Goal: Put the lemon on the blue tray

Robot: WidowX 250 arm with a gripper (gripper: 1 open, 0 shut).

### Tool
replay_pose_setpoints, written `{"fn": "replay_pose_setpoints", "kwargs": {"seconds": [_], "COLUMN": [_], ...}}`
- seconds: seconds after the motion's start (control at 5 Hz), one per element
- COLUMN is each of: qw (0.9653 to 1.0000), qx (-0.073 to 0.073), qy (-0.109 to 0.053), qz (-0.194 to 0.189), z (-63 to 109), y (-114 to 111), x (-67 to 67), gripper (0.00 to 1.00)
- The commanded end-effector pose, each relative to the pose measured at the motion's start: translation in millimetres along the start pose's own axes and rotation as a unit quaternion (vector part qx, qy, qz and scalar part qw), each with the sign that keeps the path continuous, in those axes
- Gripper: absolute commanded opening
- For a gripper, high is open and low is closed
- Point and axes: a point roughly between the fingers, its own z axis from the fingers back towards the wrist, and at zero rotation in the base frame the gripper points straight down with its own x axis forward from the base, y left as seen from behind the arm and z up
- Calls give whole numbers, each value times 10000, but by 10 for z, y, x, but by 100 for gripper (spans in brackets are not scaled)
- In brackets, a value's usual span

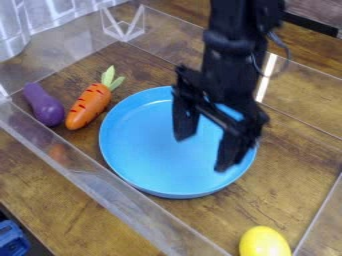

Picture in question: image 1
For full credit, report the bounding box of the blue round tray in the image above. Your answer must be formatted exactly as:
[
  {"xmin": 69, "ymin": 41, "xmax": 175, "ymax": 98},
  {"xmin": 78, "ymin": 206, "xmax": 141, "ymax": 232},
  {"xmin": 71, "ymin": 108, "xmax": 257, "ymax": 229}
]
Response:
[{"xmin": 99, "ymin": 86, "xmax": 258, "ymax": 199}]

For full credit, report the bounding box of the white checkered curtain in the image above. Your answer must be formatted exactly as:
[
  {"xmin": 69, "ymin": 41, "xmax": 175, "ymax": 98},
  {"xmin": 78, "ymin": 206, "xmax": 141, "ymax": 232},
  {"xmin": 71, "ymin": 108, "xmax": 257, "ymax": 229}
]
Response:
[{"xmin": 0, "ymin": 0, "xmax": 129, "ymax": 62}]

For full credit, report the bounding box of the yellow toy lemon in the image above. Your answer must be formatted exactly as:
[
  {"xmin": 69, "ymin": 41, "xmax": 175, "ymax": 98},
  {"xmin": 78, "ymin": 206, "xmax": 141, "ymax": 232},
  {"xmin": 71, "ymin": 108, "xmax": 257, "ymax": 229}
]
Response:
[{"xmin": 240, "ymin": 226, "xmax": 293, "ymax": 256}]

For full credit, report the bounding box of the clear acrylic corner bracket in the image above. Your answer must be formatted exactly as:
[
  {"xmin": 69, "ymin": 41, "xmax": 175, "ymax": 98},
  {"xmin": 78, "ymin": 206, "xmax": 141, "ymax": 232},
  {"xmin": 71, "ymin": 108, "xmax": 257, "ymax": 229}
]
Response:
[{"xmin": 101, "ymin": 5, "xmax": 146, "ymax": 42}]

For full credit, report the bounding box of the thin black cable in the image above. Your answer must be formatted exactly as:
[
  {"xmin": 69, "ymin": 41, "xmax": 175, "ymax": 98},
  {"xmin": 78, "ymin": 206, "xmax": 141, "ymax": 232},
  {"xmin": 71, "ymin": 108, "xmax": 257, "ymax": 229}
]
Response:
[{"xmin": 252, "ymin": 29, "xmax": 292, "ymax": 79}]

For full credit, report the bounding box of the purple toy eggplant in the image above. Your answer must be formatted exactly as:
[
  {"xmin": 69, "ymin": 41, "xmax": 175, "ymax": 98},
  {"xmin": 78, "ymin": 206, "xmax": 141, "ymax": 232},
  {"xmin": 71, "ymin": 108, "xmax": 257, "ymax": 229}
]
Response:
[{"xmin": 23, "ymin": 83, "xmax": 66, "ymax": 127}]

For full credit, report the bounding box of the orange toy carrot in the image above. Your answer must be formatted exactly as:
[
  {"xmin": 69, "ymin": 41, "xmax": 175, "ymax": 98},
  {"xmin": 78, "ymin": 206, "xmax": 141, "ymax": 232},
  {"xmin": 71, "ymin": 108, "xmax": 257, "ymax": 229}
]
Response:
[{"xmin": 66, "ymin": 66, "xmax": 126, "ymax": 130}]

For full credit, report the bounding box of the blue plastic object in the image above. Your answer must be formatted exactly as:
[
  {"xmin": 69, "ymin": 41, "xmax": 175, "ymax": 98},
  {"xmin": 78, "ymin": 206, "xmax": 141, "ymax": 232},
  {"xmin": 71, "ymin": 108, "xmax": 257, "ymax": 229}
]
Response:
[{"xmin": 0, "ymin": 220, "xmax": 31, "ymax": 256}]

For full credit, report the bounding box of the black bar on table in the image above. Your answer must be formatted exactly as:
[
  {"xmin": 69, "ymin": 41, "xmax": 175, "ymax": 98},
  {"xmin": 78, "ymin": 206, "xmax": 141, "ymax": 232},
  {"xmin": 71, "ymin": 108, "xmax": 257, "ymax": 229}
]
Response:
[{"xmin": 284, "ymin": 12, "xmax": 338, "ymax": 38}]

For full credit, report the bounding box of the clear acrylic enclosure wall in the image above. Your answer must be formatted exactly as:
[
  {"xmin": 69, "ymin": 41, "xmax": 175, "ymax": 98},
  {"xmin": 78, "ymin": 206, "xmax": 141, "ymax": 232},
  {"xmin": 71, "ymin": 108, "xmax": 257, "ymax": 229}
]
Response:
[{"xmin": 0, "ymin": 5, "xmax": 342, "ymax": 256}]

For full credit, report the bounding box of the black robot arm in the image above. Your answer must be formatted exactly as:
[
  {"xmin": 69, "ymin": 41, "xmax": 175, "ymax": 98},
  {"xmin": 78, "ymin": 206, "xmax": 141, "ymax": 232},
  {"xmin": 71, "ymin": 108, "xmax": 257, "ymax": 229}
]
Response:
[{"xmin": 173, "ymin": 0, "xmax": 285, "ymax": 172}]

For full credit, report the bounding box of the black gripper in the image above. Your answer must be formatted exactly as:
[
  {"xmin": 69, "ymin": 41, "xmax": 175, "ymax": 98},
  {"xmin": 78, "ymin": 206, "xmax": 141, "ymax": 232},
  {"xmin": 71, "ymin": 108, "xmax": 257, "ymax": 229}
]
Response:
[{"xmin": 173, "ymin": 31, "xmax": 268, "ymax": 172}]

